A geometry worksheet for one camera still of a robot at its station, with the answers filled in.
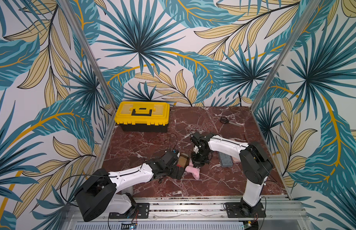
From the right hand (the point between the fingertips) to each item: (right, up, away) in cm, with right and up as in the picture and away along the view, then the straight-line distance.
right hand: (193, 166), depth 87 cm
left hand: (-11, -2, -3) cm, 11 cm away
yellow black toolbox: (-31, +30, +4) cm, 44 cm away
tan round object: (-6, +3, +1) cm, 7 cm away
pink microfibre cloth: (-2, 0, -5) cm, 5 cm away
